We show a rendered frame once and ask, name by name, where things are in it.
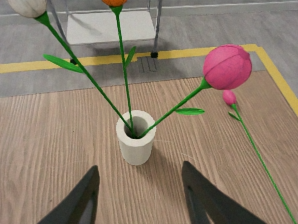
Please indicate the white cylindrical vase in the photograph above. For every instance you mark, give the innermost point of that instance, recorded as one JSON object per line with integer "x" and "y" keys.
{"x": 136, "y": 151}

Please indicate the white flower with green stem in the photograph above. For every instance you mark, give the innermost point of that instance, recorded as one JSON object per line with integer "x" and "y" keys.
{"x": 37, "y": 9}

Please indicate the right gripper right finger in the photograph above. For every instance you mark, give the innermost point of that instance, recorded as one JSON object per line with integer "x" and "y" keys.
{"x": 220, "y": 207}

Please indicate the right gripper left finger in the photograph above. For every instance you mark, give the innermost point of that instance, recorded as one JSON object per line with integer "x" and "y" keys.
{"x": 80, "y": 205}

